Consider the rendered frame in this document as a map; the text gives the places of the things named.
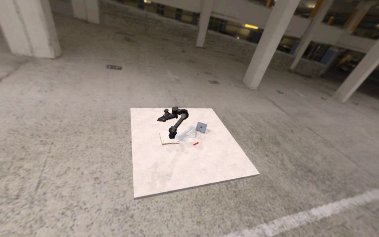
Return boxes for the grey sloped panel with hole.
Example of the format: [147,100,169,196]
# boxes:
[195,122,207,133]

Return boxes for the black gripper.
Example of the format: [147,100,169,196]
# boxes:
[157,113,173,122]

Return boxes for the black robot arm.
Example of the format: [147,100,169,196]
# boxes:
[164,107,189,139]

